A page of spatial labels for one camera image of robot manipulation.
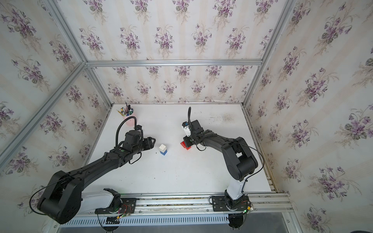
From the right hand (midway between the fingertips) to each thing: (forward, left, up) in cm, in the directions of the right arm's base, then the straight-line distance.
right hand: (189, 140), depth 94 cm
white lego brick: (-8, +16, +4) cm, 19 cm away
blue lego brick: (-8, +16, -3) cm, 18 cm away
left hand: (-5, +22, +6) cm, 23 cm away
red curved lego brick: (-3, +4, 0) cm, 5 cm away
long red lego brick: (-4, +1, -3) cm, 5 cm away
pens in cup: (+20, +45, +6) cm, 50 cm away
